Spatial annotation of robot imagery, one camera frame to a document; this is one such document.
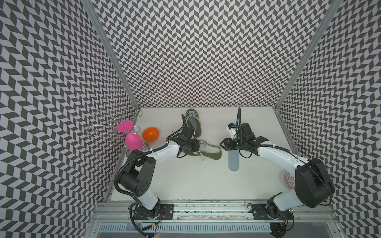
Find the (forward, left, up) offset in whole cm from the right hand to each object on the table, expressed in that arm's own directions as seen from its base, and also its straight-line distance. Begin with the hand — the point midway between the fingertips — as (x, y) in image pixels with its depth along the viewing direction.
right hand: (224, 146), depth 87 cm
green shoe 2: (+1, +10, -8) cm, 13 cm away
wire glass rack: (+11, +71, +8) cm, 72 cm away
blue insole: (-5, -6, -9) cm, 12 cm away
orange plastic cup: (+11, +47, -3) cm, 48 cm away
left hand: (+1, +16, -4) cm, 16 cm away
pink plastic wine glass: (-4, +49, +12) cm, 50 cm away
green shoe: (+26, +19, +2) cm, 32 cm away
